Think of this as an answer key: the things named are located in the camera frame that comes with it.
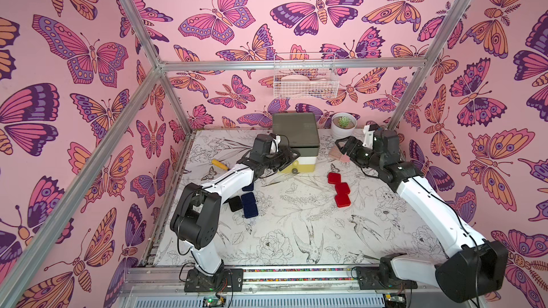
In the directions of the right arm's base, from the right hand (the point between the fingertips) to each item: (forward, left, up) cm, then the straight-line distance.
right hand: (336, 146), depth 77 cm
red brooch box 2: (-2, -8, -27) cm, 28 cm away
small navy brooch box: (-3, +35, -27) cm, 44 cm away
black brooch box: (-11, +40, -27) cm, 49 cm away
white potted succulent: (+29, -11, -17) cm, 35 cm away
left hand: (+2, +12, -9) cm, 15 cm away
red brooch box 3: (-8, -7, -27) cm, 29 cm away
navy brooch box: (-10, +34, -27) cm, 45 cm away
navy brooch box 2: (-13, +34, -32) cm, 49 cm away
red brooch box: (+3, -4, -27) cm, 28 cm away
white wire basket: (+35, +10, +7) cm, 37 cm away
